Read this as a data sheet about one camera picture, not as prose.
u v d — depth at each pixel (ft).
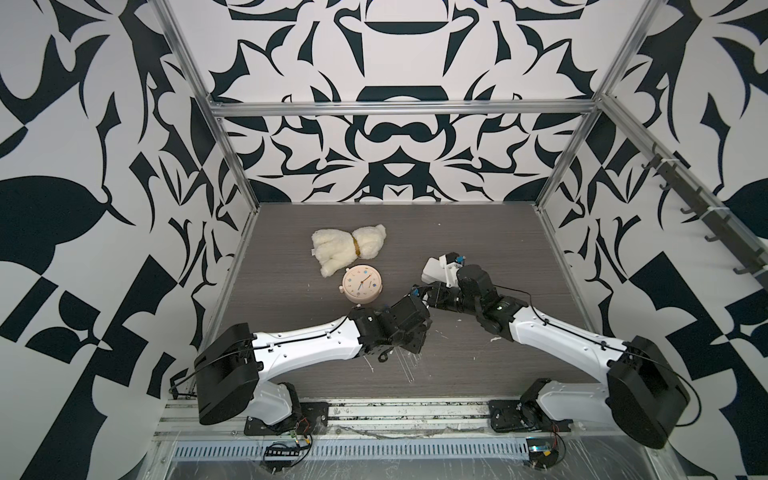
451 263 2.49
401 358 2.72
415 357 2.72
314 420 2.43
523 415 2.21
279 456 2.38
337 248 3.13
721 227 1.79
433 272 3.06
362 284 3.13
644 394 1.36
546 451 2.34
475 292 2.09
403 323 1.91
